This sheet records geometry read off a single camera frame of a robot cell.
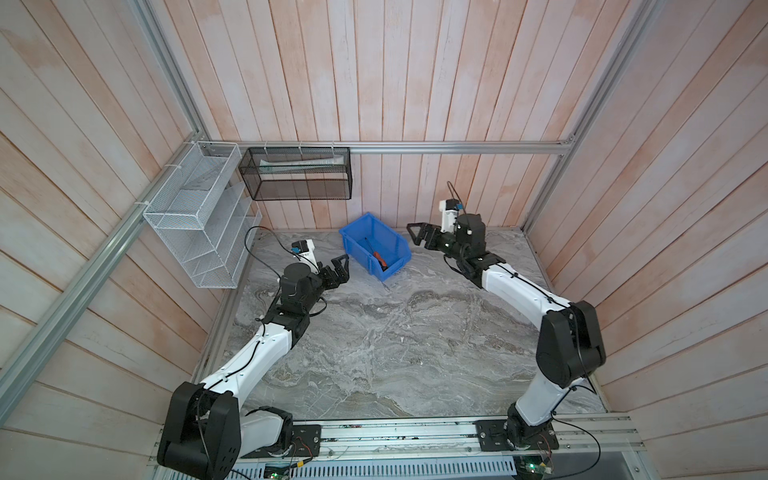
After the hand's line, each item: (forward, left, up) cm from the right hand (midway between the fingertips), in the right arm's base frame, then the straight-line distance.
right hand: (421, 227), depth 86 cm
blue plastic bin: (+18, +18, -22) cm, 34 cm away
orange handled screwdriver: (+4, +12, -22) cm, 25 cm away
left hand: (-12, +23, -3) cm, 26 cm away
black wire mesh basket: (+26, +42, 0) cm, 50 cm away
